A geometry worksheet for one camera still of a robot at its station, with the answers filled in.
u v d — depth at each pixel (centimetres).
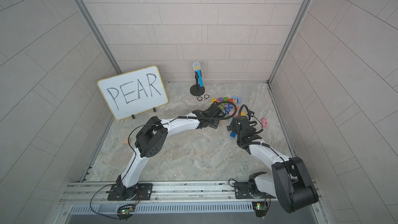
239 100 104
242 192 71
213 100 105
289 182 41
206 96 108
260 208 68
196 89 111
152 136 56
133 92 91
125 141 86
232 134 89
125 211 64
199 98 108
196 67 94
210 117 72
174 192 72
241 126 67
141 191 71
